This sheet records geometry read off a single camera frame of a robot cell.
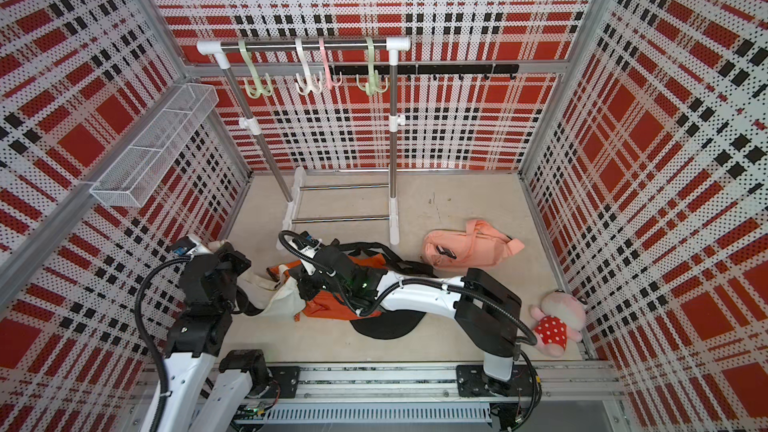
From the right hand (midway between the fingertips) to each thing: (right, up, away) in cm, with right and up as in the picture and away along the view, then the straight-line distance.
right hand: (295, 271), depth 73 cm
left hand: (-15, +7, +1) cm, 16 cm away
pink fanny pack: (+52, +3, +23) cm, 57 cm away
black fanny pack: (+23, -17, +9) cm, 30 cm away
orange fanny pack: (+7, -11, +8) cm, 15 cm away
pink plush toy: (+69, -12, +5) cm, 70 cm away
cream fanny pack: (-6, -8, +2) cm, 10 cm away
